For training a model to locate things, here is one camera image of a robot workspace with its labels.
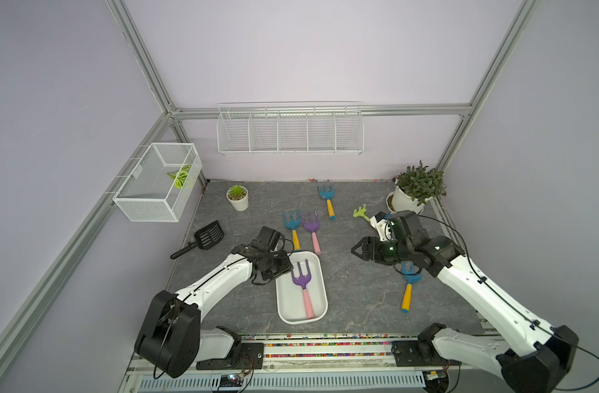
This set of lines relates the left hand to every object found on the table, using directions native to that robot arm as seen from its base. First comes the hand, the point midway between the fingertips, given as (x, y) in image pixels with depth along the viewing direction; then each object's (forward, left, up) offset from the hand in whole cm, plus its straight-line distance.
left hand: (290, 269), depth 83 cm
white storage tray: (-6, -4, -7) cm, 10 cm away
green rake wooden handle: (+28, -32, -7) cm, 43 cm away
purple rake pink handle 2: (+23, -9, -9) cm, 26 cm away
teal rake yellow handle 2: (+40, -19, -8) cm, 45 cm away
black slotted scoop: (+21, +36, -9) cm, 43 cm away
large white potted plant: (+26, -49, +10) cm, 57 cm away
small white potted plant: (+36, +22, 0) cm, 42 cm away
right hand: (-1, -22, +12) cm, 25 cm away
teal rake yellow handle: (+24, -2, -8) cm, 26 cm away
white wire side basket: (+25, +43, +19) cm, 53 cm away
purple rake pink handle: (-1, -4, -8) cm, 9 cm away
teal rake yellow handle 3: (-13, -31, +22) cm, 40 cm away
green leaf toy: (+26, +35, +22) cm, 49 cm away
